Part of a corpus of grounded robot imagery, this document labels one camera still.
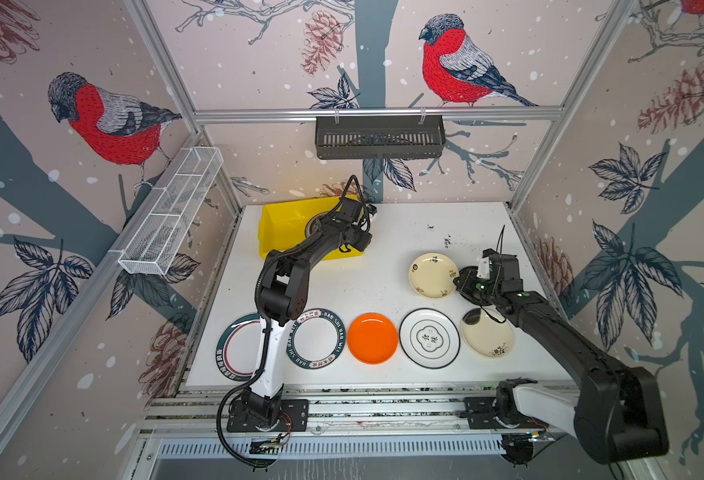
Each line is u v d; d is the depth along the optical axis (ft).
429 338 2.81
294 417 2.39
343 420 2.40
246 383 2.08
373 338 2.93
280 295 1.89
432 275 2.93
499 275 2.16
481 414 2.41
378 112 3.12
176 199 2.67
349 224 2.61
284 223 3.75
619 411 1.40
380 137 3.40
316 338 2.83
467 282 2.50
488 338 2.81
